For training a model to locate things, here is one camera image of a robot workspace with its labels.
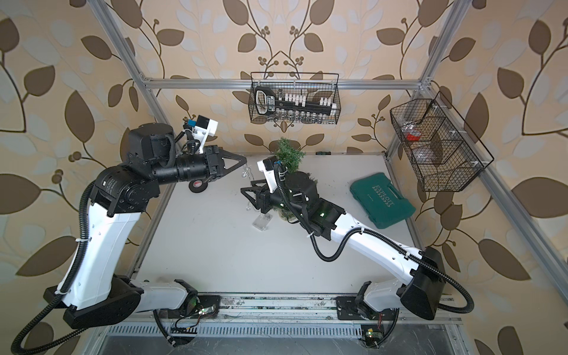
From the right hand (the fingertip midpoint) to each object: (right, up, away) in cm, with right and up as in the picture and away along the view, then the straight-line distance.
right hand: (246, 187), depth 64 cm
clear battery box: (0, -17, +32) cm, 36 cm away
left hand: (+2, +8, -13) cm, 15 cm away
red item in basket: (+57, +18, +17) cm, 63 cm away
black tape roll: (-33, -3, +43) cm, 54 cm away
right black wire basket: (+66, +11, +11) cm, 68 cm away
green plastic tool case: (+53, -8, +32) cm, 62 cm away
